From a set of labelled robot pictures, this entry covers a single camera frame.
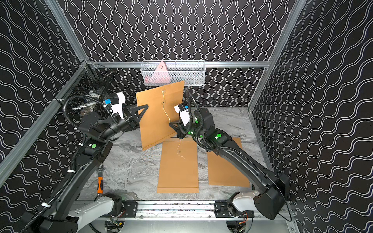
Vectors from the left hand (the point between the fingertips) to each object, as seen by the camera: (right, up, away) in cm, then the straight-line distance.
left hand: (145, 103), depth 57 cm
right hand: (+8, -7, +11) cm, 16 cm away
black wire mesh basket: (-47, +11, +34) cm, 59 cm away
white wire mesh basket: (+20, +28, +47) cm, 58 cm away
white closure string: (+10, -25, +41) cm, 49 cm away
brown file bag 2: (+1, -9, +11) cm, 14 cm away
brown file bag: (+11, -38, +32) cm, 50 cm away
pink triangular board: (-1, +21, +33) cm, 39 cm away
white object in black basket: (-42, +10, +33) cm, 55 cm away
